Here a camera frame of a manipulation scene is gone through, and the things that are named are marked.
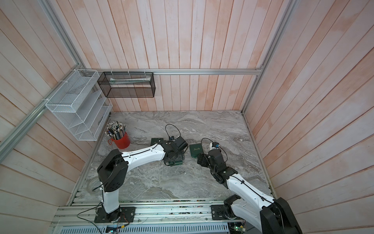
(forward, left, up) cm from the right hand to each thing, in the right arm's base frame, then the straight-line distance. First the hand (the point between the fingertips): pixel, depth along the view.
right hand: (202, 154), depth 87 cm
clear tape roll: (-17, +63, -5) cm, 66 cm away
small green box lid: (-4, +18, -3) cm, 19 cm away
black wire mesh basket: (+46, +54, +19) cm, 73 cm away
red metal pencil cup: (+9, +53, -2) cm, 54 cm away
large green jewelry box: (+6, +4, -5) cm, 9 cm away
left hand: (-1, +16, -3) cm, 16 cm away
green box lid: (+13, +32, -5) cm, 35 cm away
